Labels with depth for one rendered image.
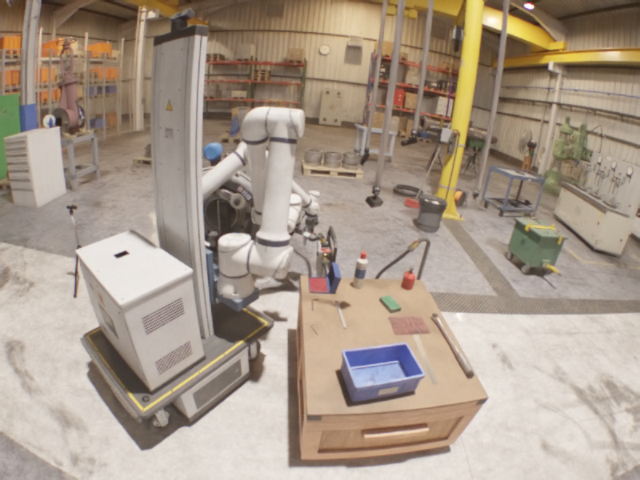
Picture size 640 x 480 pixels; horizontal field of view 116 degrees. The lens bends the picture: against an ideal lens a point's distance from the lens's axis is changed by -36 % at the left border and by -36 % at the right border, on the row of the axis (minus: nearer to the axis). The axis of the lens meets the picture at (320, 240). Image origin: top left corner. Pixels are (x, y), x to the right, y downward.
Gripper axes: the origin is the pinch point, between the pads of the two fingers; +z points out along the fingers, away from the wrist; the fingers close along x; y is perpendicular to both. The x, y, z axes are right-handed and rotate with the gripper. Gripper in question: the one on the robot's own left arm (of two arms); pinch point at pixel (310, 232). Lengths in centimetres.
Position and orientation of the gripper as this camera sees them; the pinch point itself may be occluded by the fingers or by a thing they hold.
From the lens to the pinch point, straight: 250.6
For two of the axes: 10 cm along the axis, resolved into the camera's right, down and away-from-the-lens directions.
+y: 9.1, 2.6, -3.3
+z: -1.0, 9.0, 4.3
